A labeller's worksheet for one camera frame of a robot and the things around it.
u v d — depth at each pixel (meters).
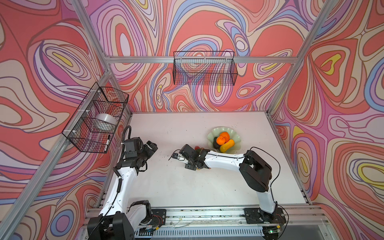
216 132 1.01
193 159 0.68
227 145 0.96
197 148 0.95
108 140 0.72
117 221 0.38
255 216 0.73
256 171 0.52
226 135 0.99
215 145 0.96
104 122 0.70
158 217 0.73
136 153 0.62
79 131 0.67
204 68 0.84
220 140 0.93
